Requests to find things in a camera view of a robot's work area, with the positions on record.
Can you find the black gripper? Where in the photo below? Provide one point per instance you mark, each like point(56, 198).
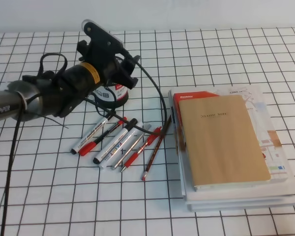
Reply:
point(98, 64)

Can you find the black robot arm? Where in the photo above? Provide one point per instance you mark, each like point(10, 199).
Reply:
point(58, 93)

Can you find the black mesh pen holder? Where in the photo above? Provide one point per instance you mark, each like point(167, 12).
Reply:
point(112, 96)

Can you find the silver metal pen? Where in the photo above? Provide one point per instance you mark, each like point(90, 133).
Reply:
point(127, 144)

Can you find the red gel pen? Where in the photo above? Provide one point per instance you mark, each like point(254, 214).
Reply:
point(133, 157)

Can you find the red fine marker pen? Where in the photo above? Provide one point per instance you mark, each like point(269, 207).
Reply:
point(91, 145)

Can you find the red cover book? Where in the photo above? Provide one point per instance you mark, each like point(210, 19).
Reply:
point(184, 98)

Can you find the white paint marker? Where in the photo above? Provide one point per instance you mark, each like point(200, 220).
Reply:
point(103, 164)

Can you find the brown pencil red eraser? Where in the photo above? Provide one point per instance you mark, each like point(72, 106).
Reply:
point(154, 153)

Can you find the black-capped paint marker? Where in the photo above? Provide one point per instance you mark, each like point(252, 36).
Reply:
point(113, 142)

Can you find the black-capped whiteboard marker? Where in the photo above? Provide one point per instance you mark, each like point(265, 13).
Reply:
point(88, 137)

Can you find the tan classic notebook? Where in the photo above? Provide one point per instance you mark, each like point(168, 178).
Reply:
point(221, 143)

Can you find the white illustrated book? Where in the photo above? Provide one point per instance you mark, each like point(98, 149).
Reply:
point(266, 134)

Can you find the white bottom book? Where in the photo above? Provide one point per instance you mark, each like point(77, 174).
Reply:
point(236, 205)

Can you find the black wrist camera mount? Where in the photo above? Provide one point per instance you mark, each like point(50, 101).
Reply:
point(102, 38)

